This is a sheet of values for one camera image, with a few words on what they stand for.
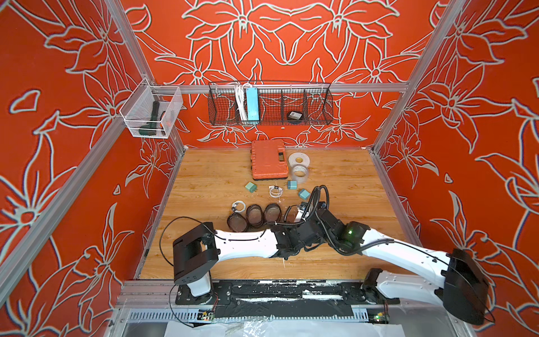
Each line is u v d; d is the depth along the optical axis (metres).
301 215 0.68
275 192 1.01
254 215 0.91
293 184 1.01
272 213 0.94
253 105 0.90
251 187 1.01
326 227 0.61
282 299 0.73
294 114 0.95
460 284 0.39
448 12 0.71
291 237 0.58
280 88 0.92
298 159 1.14
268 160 1.12
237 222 0.89
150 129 0.79
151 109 0.88
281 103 0.95
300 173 1.07
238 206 0.95
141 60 0.83
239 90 0.88
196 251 0.47
